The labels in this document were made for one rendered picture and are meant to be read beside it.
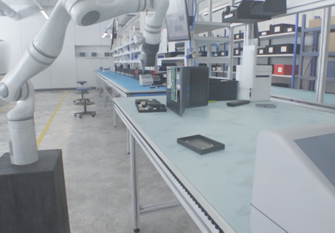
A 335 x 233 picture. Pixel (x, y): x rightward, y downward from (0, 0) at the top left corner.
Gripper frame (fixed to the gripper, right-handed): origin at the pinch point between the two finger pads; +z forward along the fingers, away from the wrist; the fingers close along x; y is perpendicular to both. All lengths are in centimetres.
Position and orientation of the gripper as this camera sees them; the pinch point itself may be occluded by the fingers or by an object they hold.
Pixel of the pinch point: (142, 73)
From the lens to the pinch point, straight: 116.9
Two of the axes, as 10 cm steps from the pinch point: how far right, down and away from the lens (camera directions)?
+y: 9.7, -0.4, 2.5
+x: -2.1, -7.1, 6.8
